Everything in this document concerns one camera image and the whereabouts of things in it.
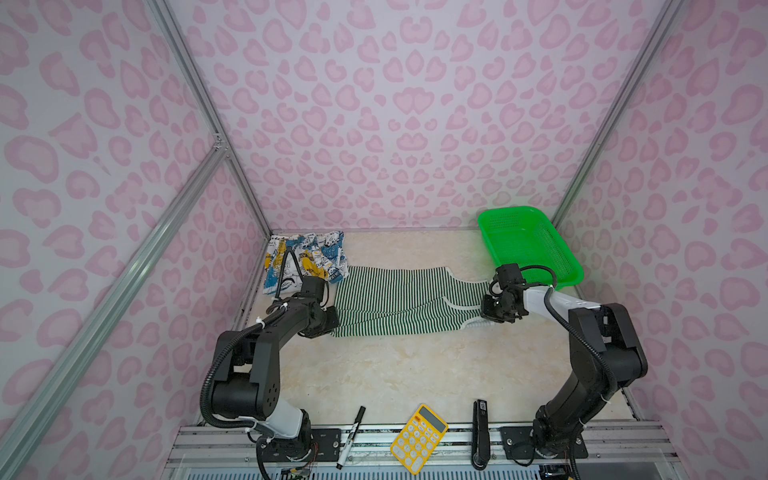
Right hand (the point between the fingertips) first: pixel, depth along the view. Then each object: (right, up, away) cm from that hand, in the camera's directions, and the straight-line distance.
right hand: (484, 310), depth 95 cm
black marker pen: (-39, -27, -21) cm, 52 cm away
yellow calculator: (-23, -28, -22) cm, 42 cm away
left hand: (-47, -3, -2) cm, 47 cm away
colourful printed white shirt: (-56, +18, +12) cm, 60 cm away
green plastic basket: (+23, +25, +23) cm, 41 cm away
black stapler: (-8, -27, -23) cm, 36 cm away
